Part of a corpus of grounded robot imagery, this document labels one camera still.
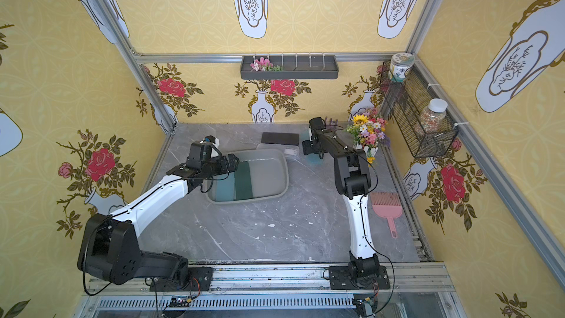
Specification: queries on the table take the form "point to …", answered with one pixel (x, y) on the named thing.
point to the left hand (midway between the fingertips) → (222, 160)
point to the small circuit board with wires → (180, 301)
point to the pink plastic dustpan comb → (387, 205)
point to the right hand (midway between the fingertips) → (320, 146)
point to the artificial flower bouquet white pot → (366, 129)
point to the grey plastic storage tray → (260, 174)
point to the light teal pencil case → (225, 188)
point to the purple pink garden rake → (332, 124)
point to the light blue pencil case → (314, 159)
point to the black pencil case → (280, 138)
